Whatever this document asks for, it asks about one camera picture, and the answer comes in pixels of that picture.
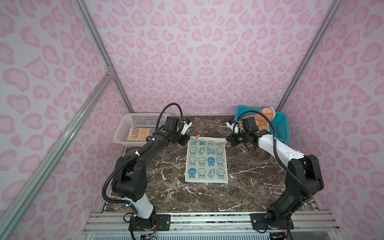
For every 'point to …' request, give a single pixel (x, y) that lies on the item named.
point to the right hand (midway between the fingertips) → (228, 136)
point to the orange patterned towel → (262, 122)
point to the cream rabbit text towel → (139, 134)
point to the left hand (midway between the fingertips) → (189, 135)
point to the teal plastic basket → (280, 122)
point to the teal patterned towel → (206, 160)
